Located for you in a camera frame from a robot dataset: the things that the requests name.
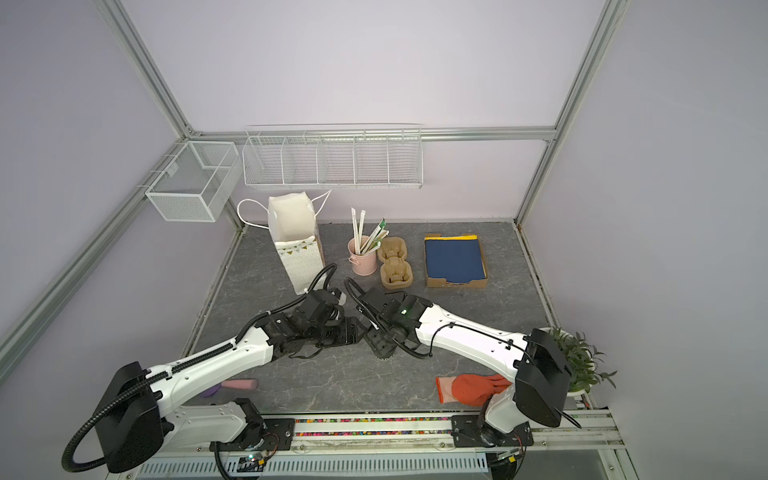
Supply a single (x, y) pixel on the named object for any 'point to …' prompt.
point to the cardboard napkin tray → (442, 283)
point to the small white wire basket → (198, 183)
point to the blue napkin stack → (457, 259)
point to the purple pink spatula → (247, 384)
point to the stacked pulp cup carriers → (395, 272)
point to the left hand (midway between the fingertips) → (358, 338)
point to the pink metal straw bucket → (362, 264)
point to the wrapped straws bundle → (373, 240)
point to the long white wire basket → (333, 159)
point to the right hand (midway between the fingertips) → (384, 339)
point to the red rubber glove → (471, 389)
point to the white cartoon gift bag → (293, 226)
